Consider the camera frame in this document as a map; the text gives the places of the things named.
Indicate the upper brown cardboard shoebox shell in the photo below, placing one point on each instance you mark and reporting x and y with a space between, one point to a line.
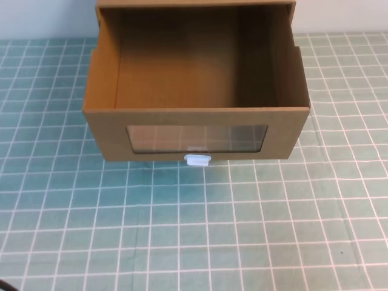
180 32

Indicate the cyan checkered tablecloth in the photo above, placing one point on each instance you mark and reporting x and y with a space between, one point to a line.
316 221

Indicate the brown cardboard shoebox drawer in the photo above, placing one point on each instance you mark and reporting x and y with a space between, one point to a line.
254 109

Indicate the white drawer handle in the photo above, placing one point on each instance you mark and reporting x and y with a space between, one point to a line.
197 160

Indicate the black object at corner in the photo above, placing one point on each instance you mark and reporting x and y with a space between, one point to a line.
4 286

